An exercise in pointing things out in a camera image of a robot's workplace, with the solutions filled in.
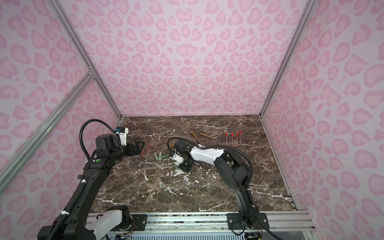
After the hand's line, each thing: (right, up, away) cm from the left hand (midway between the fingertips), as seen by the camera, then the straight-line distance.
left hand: (136, 141), depth 79 cm
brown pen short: (+40, +1, +28) cm, 49 cm away
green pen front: (+19, -17, +13) cm, 28 cm away
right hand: (+25, -17, +12) cm, 33 cm away
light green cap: (+8, -11, +18) cm, 23 cm away
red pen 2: (+57, 0, +27) cm, 63 cm away
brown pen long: (+31, +1, +27) cm, 41 cm away
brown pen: (+19, -2, -4) cm, 20 cm away
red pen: (+53, +2, +27) cm, 59 cm away
